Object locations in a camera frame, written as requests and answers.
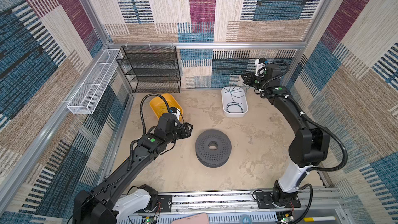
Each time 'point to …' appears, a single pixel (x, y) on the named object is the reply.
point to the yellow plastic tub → (169, 98)
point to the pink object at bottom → (199, 219)
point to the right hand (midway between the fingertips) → (241, 76)
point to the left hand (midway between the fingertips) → (190, 125)
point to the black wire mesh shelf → (151, 69)
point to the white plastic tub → (235, 110)
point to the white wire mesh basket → (86, 98)
